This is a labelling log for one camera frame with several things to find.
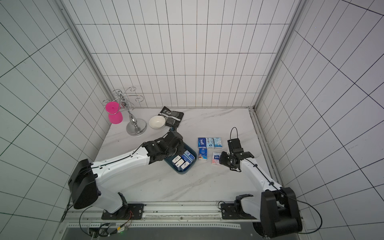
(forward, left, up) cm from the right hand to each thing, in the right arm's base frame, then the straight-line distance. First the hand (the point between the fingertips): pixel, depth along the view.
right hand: (217, 158), depth 87 cm
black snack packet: (+31, +32, -1) cm, 45 cm away
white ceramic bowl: (+26, +43, 0) cm, 50 cm away
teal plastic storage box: (-4, +29, +1) cm, 29 cm away
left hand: (+1, +22, +10) cm, 24 cm away
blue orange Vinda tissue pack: (+4, +8, -1) cm, 9 cm away
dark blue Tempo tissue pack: (+12, +10, -2) cm, 15 cm away
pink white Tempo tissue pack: (+1, +1, -2) cm, 2 cm away
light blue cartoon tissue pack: (+13, -1, -2) cm, 13 cm away
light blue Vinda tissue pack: (+11, +4, -1) cm, 12 cm away
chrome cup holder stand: (+22, +59, -2) cm, 63 cm away
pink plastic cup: (+14, +59, +24) cm, 65 cm away
